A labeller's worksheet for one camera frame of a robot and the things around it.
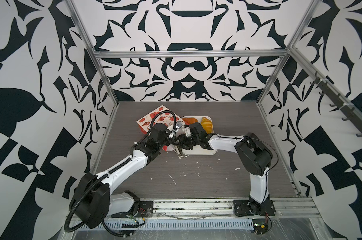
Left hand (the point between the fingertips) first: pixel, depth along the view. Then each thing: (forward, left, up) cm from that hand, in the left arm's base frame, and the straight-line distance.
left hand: (170, 124), depth 82 cm
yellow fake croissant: (+11, -24, -17) cm, 32 cm away
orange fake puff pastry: (+15, -12, -17) cm, 26 cm away
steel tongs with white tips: (-9, -4, -13) cm, 16 cm away
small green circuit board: (-45, -41, -21) cm, 65 cm away
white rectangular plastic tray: (-6, -16, -19) cm, 26 cm away
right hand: (-5, -2, -12) cm, 13 cm away
